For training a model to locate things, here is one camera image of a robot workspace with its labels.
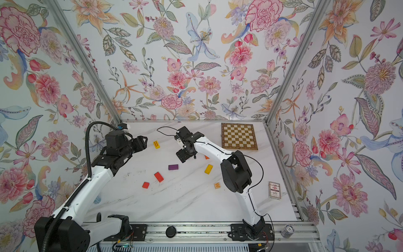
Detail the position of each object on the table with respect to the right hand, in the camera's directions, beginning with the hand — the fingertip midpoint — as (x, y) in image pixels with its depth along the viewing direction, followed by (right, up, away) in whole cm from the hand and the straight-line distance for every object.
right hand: (186, 152), depth 95 cm
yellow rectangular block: (+13, -10, +1) cm, 17 cm away
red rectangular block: (-16, -14, -2) cm, 21 cm away
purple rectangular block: (-8, -9, +1) cm, 12 cm away
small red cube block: (-23, -18, -5) cm, 29 cm away
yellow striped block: (-21, +4, +12) cm, 25 cm away
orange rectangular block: (+13, -4, +7) cm, 15 cm away
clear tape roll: (+48, -34, -23) cm, 63 cm away
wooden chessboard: (+35, +10, +16) cm, 40 cm away
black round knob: (-5, -35, -20) cm, 41 cm away
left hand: (-19, +9, -14) cm, 25 cm away
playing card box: (+49, -20, -8) cm, 54 cm away
